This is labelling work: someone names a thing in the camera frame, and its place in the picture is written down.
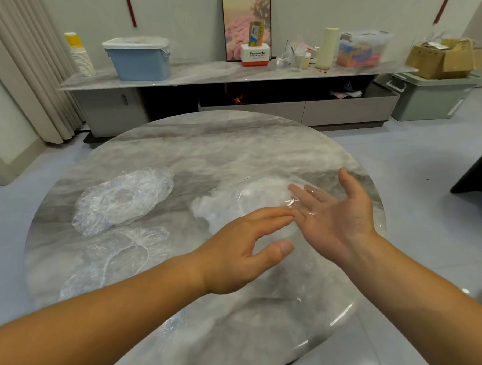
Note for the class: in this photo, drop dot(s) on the red and white box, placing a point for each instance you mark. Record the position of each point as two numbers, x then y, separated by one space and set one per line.
256 55

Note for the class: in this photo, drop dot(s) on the person's right forearm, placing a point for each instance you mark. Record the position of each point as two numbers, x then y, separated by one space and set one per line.
440 299

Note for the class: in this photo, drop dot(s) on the cream paper roll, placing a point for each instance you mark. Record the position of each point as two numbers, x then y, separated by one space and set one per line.
327 48

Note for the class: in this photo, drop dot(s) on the small white cup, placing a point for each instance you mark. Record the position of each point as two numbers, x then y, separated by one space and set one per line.
303 62

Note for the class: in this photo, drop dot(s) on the person's left hand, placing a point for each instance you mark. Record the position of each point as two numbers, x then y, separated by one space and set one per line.
237 257

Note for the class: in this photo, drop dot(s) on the blue storage box white lid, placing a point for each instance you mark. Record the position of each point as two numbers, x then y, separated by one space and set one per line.
138 61

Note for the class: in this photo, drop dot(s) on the person's right hand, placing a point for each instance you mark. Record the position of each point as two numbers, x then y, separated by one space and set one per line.
340 219

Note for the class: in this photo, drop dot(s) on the person's left forearm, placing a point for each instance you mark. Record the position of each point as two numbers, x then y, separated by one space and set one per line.
88 333

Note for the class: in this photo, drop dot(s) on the green storage bin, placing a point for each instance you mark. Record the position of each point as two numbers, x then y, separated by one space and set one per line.
430 98

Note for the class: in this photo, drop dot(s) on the pink framed picture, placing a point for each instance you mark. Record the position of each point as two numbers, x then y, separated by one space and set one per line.
234 15

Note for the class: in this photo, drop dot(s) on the stack of paper cups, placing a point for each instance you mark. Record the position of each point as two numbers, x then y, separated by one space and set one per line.
80 58

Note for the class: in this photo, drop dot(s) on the spread clear plastic cap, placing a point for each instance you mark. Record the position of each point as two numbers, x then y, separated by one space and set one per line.
108 260

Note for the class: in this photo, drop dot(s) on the clear plastic bag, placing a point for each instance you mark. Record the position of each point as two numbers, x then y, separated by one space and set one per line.
225 189

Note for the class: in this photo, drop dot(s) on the beige curtain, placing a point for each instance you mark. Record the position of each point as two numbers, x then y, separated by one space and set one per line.
22 75

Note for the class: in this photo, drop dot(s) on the colourful standing card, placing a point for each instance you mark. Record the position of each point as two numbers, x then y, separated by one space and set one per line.
256 33

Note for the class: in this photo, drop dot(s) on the pile of clear plastic caps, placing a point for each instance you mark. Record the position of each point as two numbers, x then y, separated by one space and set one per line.
121 199

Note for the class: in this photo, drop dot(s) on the brown cardboard box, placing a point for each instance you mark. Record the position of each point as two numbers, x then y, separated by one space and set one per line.
442 58

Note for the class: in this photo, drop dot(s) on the crumpled clear wrapper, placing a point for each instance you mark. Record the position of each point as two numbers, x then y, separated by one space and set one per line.
287 55

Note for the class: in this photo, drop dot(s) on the long grey low cabinet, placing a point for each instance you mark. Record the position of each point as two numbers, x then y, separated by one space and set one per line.
108 107

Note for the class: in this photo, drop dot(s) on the clear container colourful contents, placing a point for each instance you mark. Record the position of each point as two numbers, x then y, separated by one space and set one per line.
365 51

